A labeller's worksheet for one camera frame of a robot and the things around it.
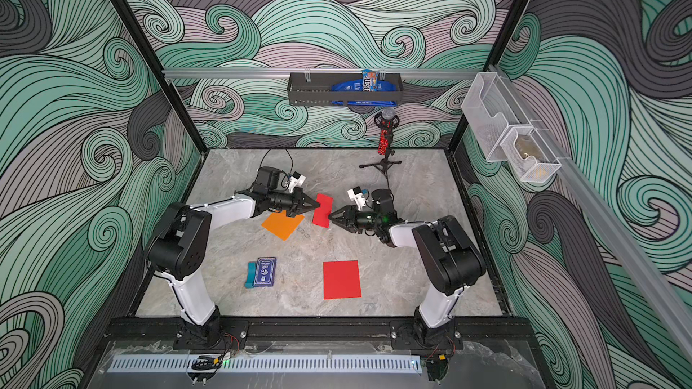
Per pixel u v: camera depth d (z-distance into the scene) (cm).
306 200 86
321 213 87
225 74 199
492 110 78
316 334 76
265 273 83
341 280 83
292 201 82
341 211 82
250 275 83
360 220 81
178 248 49
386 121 98
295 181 87
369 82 90
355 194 86
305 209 85
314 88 95
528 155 65
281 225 98
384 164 107
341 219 80
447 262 47
